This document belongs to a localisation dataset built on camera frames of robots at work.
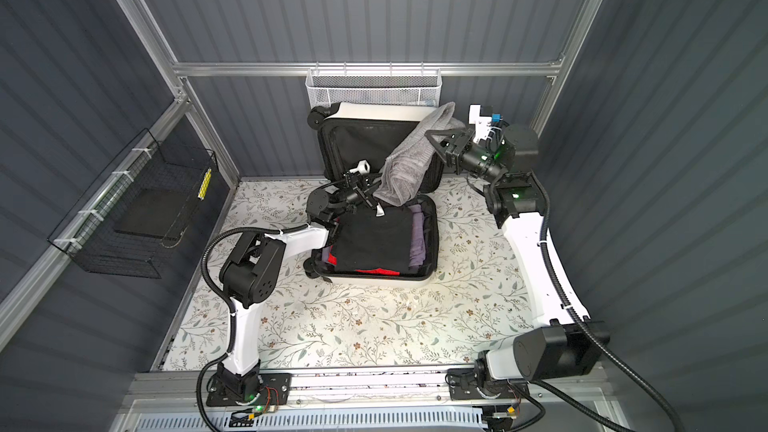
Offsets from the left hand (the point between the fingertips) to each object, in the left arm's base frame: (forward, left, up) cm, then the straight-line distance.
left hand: (390, 176), depth 75 cm
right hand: (-4, -7, +14) cm, 17 cm away
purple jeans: (-7, -8, -27) cm, 29 cm away
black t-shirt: (-3, +7, -24) cm, 25 cm away
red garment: (-12, +4, -26) cm, 30 cm away
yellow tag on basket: (+7, +52, -8) cm, 53 cm away
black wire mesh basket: (-2, +65, -6) cm, 65 cm away
